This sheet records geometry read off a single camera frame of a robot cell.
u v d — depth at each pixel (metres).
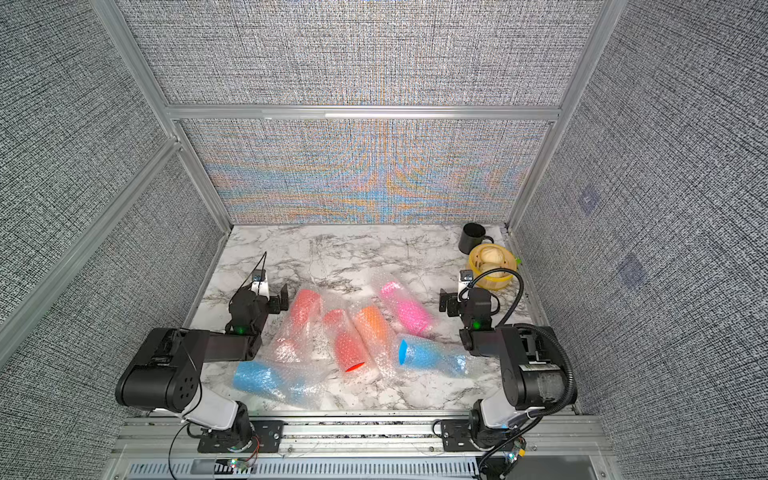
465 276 0.82
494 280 0.97
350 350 0.80
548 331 0.50
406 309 0.88
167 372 0.45
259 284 0.79
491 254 1.03
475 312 0.73
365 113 0.88
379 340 0.82
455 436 0.73
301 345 0.83
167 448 0.72
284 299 0.86
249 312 0.72
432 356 0.76
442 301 0.86
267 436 0.73
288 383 0.75
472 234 1.08
